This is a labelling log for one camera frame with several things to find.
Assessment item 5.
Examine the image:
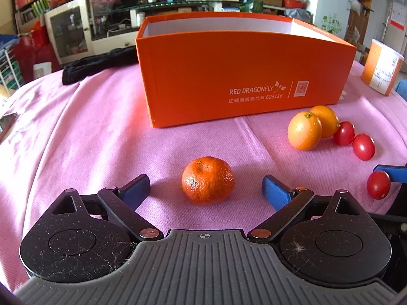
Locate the black smartphone in clear case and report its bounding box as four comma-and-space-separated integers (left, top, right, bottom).
0, 113, 18, 143

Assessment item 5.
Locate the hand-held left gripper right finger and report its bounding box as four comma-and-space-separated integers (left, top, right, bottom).
247, 175, 363, 243

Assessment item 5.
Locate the glass shelf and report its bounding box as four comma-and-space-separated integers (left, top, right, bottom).
107, 0, 244, 16

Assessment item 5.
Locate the white glass-door cabinet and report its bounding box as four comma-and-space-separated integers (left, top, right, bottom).
44, 0, 95, 66

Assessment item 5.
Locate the pink floral blanket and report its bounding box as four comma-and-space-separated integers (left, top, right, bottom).
0, 60, 407, 293

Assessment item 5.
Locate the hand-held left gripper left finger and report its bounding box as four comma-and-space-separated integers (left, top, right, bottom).
51, 174, 164, 241

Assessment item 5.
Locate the mandarin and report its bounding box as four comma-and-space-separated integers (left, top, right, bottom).
181, 157, 236, 205

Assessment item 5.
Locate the bookshelf with books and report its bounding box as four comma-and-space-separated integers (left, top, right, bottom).
10, 0, 52, 34

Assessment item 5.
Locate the red cherry tomato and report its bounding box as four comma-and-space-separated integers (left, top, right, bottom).
333, 121, 356, 146
352, 133, 376, 161
366, 171, 391, 200

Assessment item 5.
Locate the red bag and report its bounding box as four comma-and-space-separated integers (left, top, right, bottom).
12, 25, 62, 81

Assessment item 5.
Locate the wall calendar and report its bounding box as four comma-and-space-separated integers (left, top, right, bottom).
386, 0, 407, 32

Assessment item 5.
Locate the orange cardboard box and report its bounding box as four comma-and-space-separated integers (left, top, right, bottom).
135, 13, 358, 128

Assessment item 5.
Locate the orange white carton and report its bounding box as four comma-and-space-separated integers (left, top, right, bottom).
361, 38, 405, 96

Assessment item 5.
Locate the white low drawer cabinet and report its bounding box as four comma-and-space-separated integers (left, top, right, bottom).
92, 27, 141, 55

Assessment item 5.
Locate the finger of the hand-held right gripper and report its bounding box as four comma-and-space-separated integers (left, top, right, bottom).
373, 164, 407, 185

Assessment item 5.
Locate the green snack bag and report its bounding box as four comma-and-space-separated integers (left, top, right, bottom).
241, 0, 265, 14

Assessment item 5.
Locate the small smooth orange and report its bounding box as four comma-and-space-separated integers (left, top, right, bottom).
310, 105, 340, 138
287, 111, 323, 152

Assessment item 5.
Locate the white refrigerator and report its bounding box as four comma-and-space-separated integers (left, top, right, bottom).
289, 0, 353, 41

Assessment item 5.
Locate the white wire cart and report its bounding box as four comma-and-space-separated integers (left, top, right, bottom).
0, 41, 25, 93

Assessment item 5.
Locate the black knitted cloth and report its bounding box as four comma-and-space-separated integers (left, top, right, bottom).
61, 46, 138, 86

